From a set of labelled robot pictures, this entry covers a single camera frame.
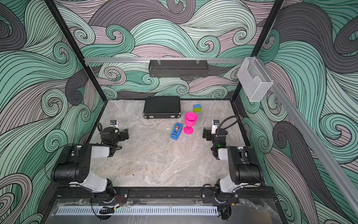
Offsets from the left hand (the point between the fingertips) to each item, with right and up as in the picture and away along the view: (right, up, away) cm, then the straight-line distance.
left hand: (120, 128), depth 95 cm
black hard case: (+28, +16, +16) cm, 36 cm away
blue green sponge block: (+57, +14, +19) cm, 61 cm away
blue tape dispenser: (+40, -1, +2) cm, 40 cm away
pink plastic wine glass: (+49, +7, -5) cm, 49 cm away
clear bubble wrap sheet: (+19, -13, -2) cm, 23 cm away
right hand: (+63, +1, -1) cm, 63 cm away
